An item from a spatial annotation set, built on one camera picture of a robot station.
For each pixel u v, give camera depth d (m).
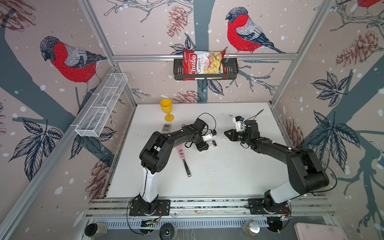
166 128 1.04
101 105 0.78
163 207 0.73
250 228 0.60
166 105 1.02
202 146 0.85
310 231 0.66
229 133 0.85
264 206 0.72
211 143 0.96
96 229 0.61
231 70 0.94
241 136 0.79
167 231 0.59
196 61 0.87
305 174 0.45
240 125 0.81
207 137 0.87
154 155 0.52
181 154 0.91
